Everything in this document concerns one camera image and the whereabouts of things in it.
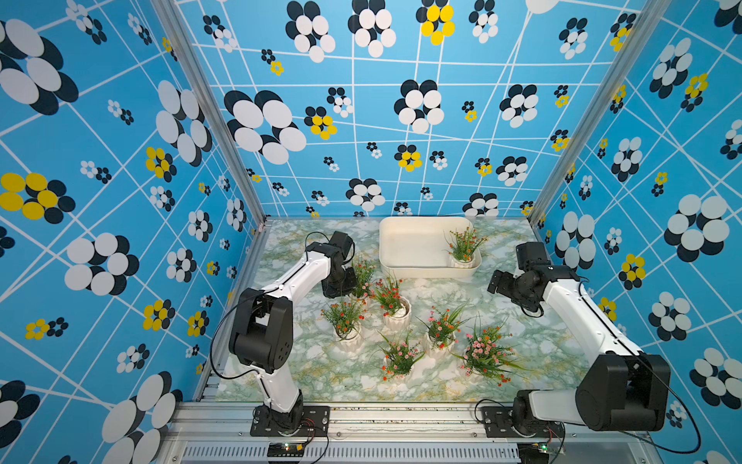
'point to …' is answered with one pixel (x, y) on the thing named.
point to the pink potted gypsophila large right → (487, 356)
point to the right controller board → (537, 452)
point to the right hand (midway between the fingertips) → (508, 290)
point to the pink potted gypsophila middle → (441, 336)
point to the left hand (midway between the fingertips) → (353, 288)
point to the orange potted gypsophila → (463, 246)
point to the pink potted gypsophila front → (399, 358)
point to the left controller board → (285, 449)
